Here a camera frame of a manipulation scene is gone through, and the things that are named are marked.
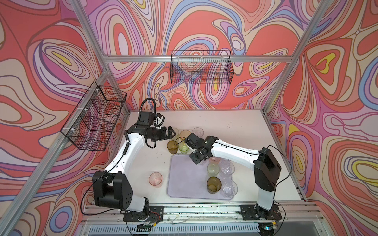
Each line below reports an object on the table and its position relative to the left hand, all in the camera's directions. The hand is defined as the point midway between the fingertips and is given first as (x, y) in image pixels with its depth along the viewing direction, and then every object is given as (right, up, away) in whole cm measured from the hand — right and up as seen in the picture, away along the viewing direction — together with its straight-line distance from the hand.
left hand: (171, 134), depth 83 cm
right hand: (+16, -15, +3) cm, 22 cm away
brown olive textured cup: (+24, -28, -2) cm, 37 cm away
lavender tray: (+9, -27, +4) cm, 29 cm away
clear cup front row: (+20, -18, +7) cm, 28 cm away
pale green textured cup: (+25, -21, +5) cm, 33 cm away
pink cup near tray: (-9, -26, +2) cm, 28 cm away
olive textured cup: (-1, -9, +13) cm, 16 cm away
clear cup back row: (+17, +1, +18) cm, 25 cm away
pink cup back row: (+26, -16, +8) cm, 32 cm away
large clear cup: (+33, -30, -2) cm, 45 cm away
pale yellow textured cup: (+2, +2, +14) cm, 14 cm away
